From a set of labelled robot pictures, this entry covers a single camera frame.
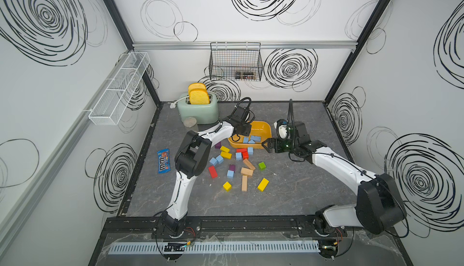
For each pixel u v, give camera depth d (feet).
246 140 3.25
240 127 2.55
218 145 3.21
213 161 2.98
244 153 3.11
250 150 3.11
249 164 2.99
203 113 3.42
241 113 2.65
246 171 2.85
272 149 2.53
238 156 3.07
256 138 3.27
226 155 3.10
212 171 2.92
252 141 3.23
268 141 2.48
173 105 3.33
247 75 2.85
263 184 2.78
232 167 2.98
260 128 3.43
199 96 3.16
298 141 2.18
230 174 2.84
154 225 2.43
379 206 1.37
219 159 3.00
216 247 3.16
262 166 2.95
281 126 2.53
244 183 2.78
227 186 2.73
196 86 3.22
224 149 3.17
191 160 1.84
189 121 3.01
